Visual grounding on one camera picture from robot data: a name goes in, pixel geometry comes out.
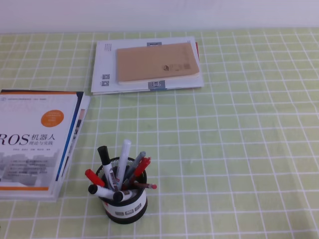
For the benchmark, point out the black mesh pen holder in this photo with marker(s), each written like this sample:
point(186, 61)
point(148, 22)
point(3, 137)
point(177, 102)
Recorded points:
point(129, 211)

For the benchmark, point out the red capped marker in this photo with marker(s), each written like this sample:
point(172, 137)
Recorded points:
point(94, 178)

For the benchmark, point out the book under ROS textbook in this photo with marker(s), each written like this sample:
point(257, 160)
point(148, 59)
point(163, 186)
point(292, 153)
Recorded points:
point(72, 139)

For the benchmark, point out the dark red pencil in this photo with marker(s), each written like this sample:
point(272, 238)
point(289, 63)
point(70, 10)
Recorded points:
point(145, 185)

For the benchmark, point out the red book under stack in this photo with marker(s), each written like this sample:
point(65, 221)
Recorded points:
point(197, 49)

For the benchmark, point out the ROS robot textbook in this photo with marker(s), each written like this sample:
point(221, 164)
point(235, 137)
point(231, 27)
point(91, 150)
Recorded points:
point(32, 139)

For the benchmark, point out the red gel pen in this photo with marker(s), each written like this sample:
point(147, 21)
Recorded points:
point(139, 170)

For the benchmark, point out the black capped marker lower left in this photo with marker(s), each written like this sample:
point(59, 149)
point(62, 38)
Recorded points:
point(100, 191)

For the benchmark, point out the tall white marker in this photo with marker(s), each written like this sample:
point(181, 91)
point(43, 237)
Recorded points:
point(123, 162)

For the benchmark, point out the black capped whiteboard marker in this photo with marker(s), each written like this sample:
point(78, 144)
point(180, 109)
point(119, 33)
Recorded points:
point(107, 167)

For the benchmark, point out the black capped marker front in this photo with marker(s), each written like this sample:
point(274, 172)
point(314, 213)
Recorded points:
point(120, 196)

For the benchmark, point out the white book with QR codes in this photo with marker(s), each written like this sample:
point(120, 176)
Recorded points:
point(104, 80)

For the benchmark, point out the brown kraft notebook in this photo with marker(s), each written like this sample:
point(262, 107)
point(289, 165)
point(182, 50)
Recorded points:
point(141, 64)

